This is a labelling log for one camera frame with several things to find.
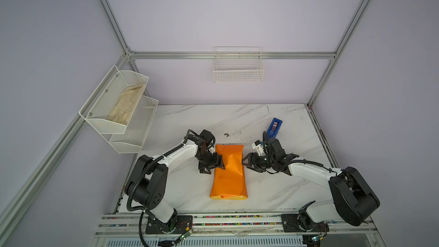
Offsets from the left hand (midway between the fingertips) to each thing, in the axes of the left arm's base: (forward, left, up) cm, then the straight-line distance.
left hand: (217, 171), depth 83 cm
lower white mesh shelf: (+33, +54, -8) cm, 64 cm away
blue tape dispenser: (+28, -34, 0) cm, 44 cm away
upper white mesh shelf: (+20, +49, +25) cm, 59 cm away
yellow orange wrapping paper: (-6, -6, -1) cm, 8 cm away
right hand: (+2, -12, +2) cm, 12 cm away
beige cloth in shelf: (+19, +44, +24) cm, 54 cm away
